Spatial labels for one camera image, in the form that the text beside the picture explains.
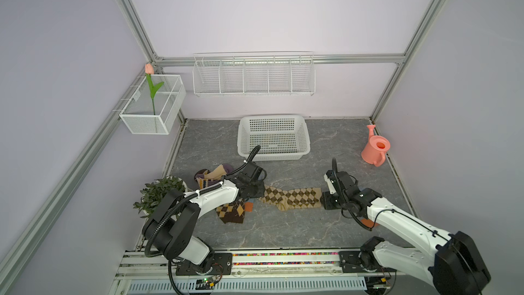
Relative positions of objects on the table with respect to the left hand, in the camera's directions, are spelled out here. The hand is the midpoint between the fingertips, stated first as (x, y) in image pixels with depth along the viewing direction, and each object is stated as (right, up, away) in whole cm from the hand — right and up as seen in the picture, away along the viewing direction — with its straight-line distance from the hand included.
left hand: (261, 191), depth 89 cm
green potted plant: (-37, +4, -18) cm, 42 cm away
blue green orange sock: (-5, -6, -2) cm, 8 cm away
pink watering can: (+53, +18, +5) cm, 56 cm away
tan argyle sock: (+11, -3, -2) cm, 11 cm away
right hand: (+27, -2, -3) cm, 27 cm away
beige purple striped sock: (-26, +5, +5) cm, 27 cm away
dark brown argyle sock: (-12, -8, -4) cm, 15 cm away
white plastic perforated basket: (+10, +24, +23) cm, 35 cm away
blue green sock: (+33, -1, -30) cm, 44 cm away
